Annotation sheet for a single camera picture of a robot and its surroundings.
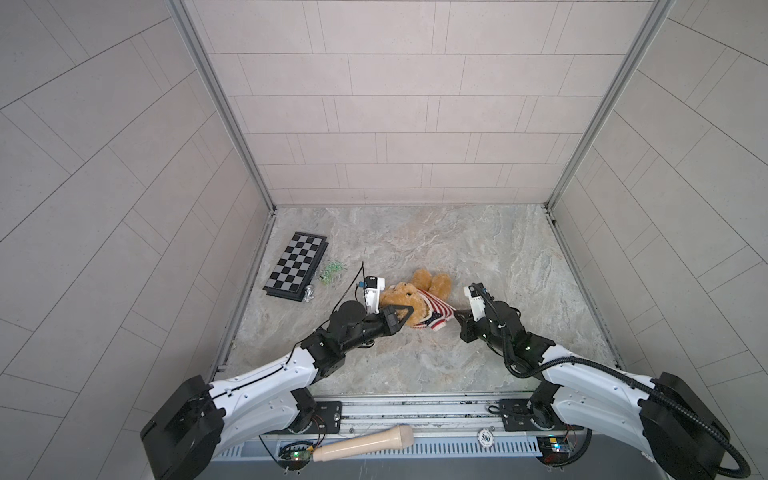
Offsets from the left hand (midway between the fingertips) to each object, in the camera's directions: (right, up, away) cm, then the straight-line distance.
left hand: (420, 313), depth 72 cm
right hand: (+10, -4, +11) cm, 15 cm away
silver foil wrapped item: (-33, +1, +19) cm, 38 cm away
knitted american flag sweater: (+6, -2, +7) cm, 9 cm away
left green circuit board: (-28, -29, -7) cm, 41 cm away
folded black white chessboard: (-38, +9, +24) cm, 46 cm away
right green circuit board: (+31, -30, -4) cm, 43 cm away
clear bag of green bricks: (-28, +7, +26) cm, 39 cm away
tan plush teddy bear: (-3, +4, +2) cm, 5 cm away
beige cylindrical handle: (-5, -26, -6) cm, 27 cm away
